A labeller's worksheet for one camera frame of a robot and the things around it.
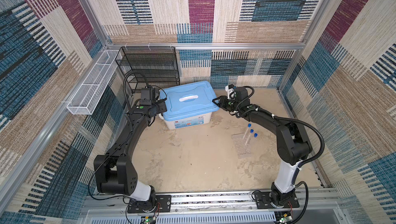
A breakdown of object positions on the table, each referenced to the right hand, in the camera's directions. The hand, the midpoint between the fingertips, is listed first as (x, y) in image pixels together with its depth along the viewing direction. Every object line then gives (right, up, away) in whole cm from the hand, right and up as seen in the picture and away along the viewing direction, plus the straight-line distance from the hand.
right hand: (213, 102), depth 91 cm
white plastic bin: (-17, -12, +3) cm, 21 cm away
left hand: (-30, 0, -6) cm, 31 cm away
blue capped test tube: (+19, -15, -10) cm, 26 cm away
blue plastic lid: (-14, +2, 0) cm, 15 cm away
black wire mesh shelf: (-36, +27, +17) cm, 48 cm away
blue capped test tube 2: (+20, -17, -12) cm, 29 cm away
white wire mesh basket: (-75, +1, 0) cm, 75 cm away
